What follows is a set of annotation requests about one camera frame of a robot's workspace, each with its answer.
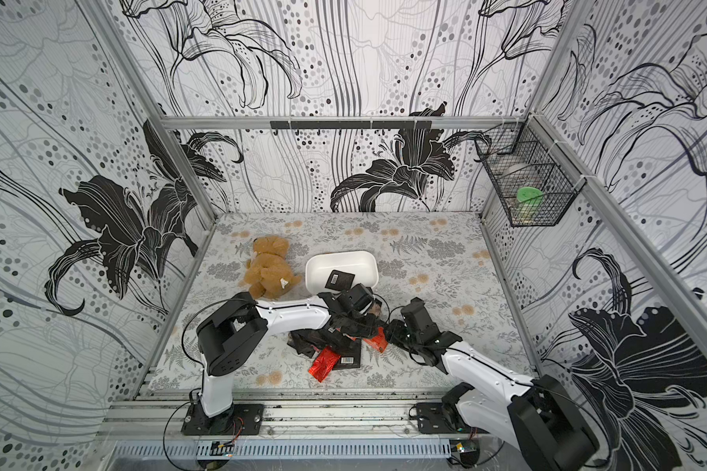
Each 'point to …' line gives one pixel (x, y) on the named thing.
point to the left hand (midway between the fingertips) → (374, 337)
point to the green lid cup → (525, 193)
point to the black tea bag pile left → (306, 340)
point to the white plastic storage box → (363, 265)
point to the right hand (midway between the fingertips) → (390, 329)
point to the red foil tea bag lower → (324, 363)
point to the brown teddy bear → (268, 272)
